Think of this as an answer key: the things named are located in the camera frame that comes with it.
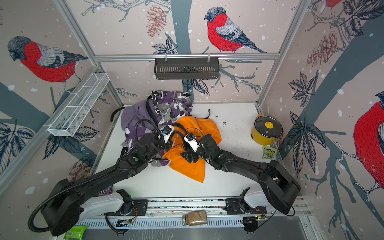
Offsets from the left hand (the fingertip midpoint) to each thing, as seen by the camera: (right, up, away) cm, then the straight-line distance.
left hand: (175, 129), depth 78 cm
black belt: (-56, +8, +40) cm, 69 cm away
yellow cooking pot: (+50, -7, +10) cm, 51 cm away
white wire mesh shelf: (-51, +3, -7) cm, 52 cm away
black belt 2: (-22, +12, +30) cm, 39 cm away
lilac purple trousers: (-39, +8, +32) cm, 51 cm away
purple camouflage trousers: (-11, +14, +33) cm, 38 cm away
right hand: (+5, -11, +4) cm, 12 cm away
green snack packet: (+57, -16, +15) cm, 61 cm away
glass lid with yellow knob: (+56, 0, +12) cm, 57 cm away
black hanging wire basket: (+1, +41, +28) cm, 50 cm away
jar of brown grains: (+11, -40, -11) cm, 43 cm away
